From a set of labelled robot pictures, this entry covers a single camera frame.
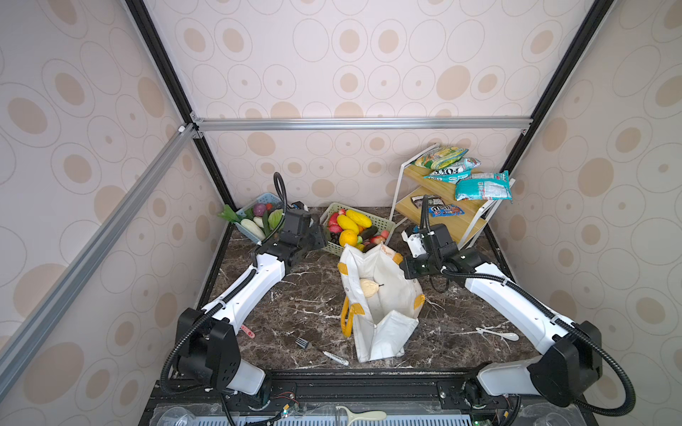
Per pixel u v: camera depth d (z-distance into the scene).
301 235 0.64
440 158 0.81
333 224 1.09
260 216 1.08
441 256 0.60
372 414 0.71
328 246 0.89
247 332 0.85
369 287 0.89
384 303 0.90
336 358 0.80
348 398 0.75
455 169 0.78
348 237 0.97
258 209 1.10
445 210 0.95
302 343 0.83
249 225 1.05
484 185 0.76
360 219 1.07
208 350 0.42
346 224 1.06
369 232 1.08
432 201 1.00
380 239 1.05
